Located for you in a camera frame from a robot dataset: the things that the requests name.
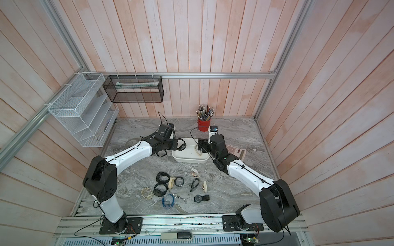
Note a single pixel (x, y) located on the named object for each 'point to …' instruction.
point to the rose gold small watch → (194, 172)
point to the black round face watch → (199, 198)
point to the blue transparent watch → (168, 200)
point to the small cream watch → (204, 186)
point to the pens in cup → (204, 113)
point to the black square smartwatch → (179, 181)
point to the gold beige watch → (200, 155)
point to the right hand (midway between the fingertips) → (204, 138)
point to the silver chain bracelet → (175, 195)
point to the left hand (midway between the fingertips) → (175, 144)
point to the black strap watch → (195, 183)
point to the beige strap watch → (171, 182)
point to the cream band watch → (150, 197)
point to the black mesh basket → (135, 88)
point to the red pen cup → (203, 125)
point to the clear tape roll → (132, 142)
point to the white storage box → (191, 154)
